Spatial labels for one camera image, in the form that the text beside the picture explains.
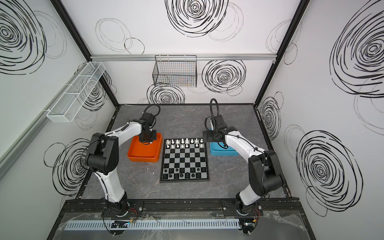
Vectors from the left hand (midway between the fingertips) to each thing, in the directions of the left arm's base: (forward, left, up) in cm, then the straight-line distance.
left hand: (153, 138), depth 97 cm
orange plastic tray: (-9, +8, -2) cm, 13 cm away
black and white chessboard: (-14, -22, -1) cm, 25 cm away
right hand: (-1, -36, +7) cm, 37 cm away
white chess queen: (-2, -19, 0) cm, 19 cm away
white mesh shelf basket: (-1, +36, +31) cm, 48 cm away
